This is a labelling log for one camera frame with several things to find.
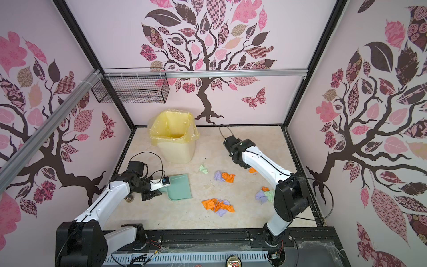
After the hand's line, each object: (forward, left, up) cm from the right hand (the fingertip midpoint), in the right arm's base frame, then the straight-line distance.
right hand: (257, 156), depth 83 cm
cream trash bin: (+8, +45, -7) cm, 46 cm away
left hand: (-13, +53, -12) cm, 55 cm away
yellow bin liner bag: (+24, +47, -1) cm, 53 cm away
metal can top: (-43, +15, -6) cm, 46 cm away
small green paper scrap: (+2, +30, -17) cm, 34 cm away
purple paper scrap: (-4, +21, -15) cm, 26 cm away
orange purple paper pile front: (-20, +20, -15) cm, 32 cm away
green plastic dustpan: (-10, +42, -16) cm, 46 cm away
